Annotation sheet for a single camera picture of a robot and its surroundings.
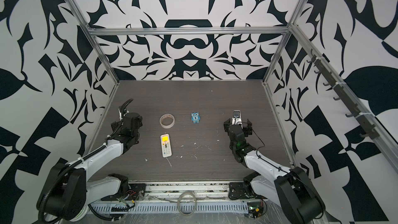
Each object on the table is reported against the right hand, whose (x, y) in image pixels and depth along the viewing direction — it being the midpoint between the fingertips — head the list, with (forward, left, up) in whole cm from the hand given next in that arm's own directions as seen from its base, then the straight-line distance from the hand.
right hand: (240, 118), depth 85 cm
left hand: (+1, +62, +3) cm, 62 cm away
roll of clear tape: (+6, +43, -11) cm, 45 cm away
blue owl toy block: (+8, +25, -11) cm, 28 cm away
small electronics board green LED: (-39, -2, -13) cm, 41 cm away
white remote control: (-12, +41, -10) cm, 44 cm away
